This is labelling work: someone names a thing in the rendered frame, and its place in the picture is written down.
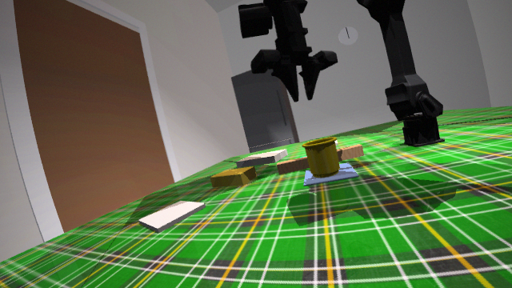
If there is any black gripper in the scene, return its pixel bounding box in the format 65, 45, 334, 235
250, 22, 338, 102

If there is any brown flat bar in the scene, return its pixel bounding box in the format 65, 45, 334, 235
277, 144, 364, 175

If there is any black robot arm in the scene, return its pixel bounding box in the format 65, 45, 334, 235
238, 0, 445, 147

